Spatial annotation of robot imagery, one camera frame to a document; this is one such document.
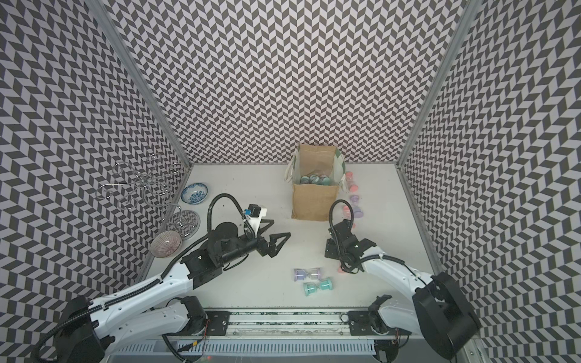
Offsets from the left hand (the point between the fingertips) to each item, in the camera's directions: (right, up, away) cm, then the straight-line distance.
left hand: (281, 231), depth 71 cm
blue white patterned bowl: (-44, +11, +33) cm, 56 cm away
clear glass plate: (-43, -1, +24) cm, 49 cm away
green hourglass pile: (+12, +17, +30) cm, 37 cm away
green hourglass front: (+10, -21, +6) cm, 24 cm away
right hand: (+20, -12, +15) cm, 28 cm away
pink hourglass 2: (+19, -13, +1) cm, 23 cm away
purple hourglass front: (+6, -17, +9) cm, 20 cm away
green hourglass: (+17, +16, +31) cm, 38 cm away
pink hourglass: (+30, +14, +33) cm, 47 cm away
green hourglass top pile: (+8, +17, +36) cm, 41 cm away
